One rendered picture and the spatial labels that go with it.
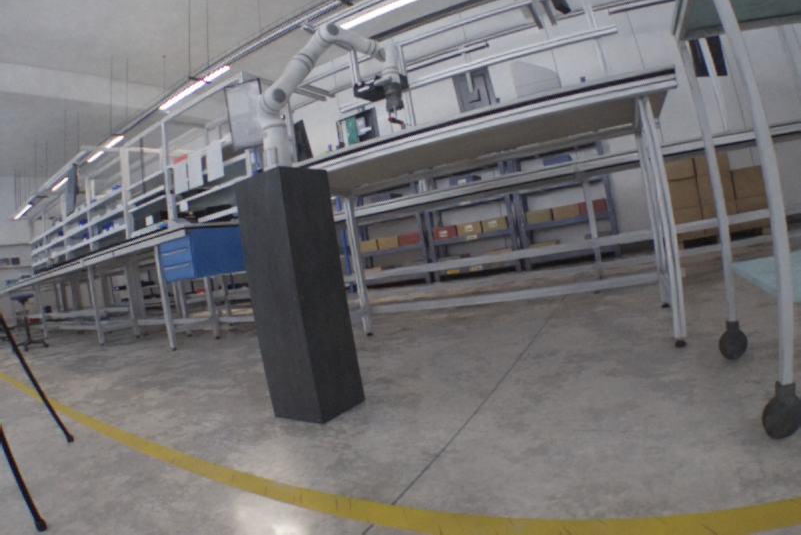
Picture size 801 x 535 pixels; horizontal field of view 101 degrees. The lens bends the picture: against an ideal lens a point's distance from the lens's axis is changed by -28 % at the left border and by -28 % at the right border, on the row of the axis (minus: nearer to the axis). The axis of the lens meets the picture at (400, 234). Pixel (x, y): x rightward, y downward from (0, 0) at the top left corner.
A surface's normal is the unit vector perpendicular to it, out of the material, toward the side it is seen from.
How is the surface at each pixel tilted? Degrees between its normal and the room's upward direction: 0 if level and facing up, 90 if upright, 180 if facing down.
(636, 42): 90
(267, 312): 90
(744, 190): 90
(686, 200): 90
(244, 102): 101
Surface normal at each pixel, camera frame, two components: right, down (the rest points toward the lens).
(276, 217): -0.52, 0.06
